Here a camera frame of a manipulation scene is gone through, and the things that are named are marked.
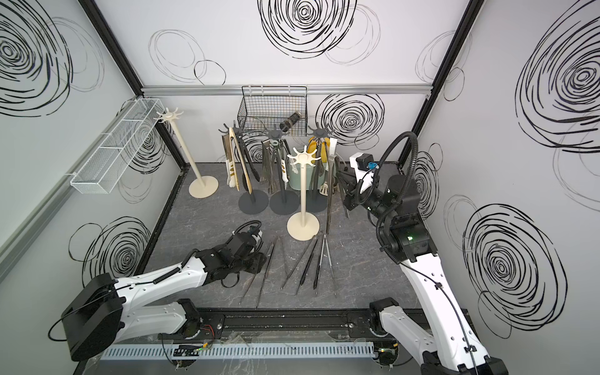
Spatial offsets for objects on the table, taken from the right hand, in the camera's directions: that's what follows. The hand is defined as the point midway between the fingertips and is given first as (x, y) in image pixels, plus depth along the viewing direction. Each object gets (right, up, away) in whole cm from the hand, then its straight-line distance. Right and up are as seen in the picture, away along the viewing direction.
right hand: (342, 174), depth 62 cm
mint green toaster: (-14, -1, +25) cm, 29 cm away
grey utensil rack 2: (-32, -11, +44) cm, 55 cm away
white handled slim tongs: (-2, -25, +30) cm, 39 cm away
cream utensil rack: (-57, -4, +50) cm, 76 cm away
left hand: (-25, -30, +22) cm, 45 cm away
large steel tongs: (-22, +2, +19) cm, 29 cm away
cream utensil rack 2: (-11, -20, +35) cm, 42 cm away
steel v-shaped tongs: (-18, -30, +28) cm, 45 cm away
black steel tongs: (-30, +4, +27) cm, 40 cm away
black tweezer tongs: (-9, -33, +25) cm, 42 cm away
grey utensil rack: (-20, -11, +43) cm, 49 cm away
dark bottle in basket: (-15, +22, +30) cm, 40 cm away
